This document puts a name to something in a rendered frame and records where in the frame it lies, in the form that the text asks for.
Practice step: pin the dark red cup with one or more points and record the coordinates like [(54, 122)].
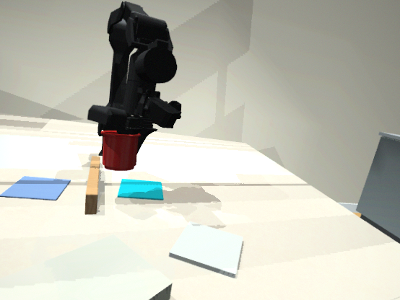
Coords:
[(119, 151)]

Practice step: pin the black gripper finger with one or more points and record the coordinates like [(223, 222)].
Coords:
[(144, 133), (127, 131)]

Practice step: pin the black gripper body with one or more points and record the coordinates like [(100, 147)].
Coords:
[(122, 116)]

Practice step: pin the tan wooden bar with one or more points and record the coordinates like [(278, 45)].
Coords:
[(92, 186)]

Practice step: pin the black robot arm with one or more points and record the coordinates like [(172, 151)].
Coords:
[(130, 27)]

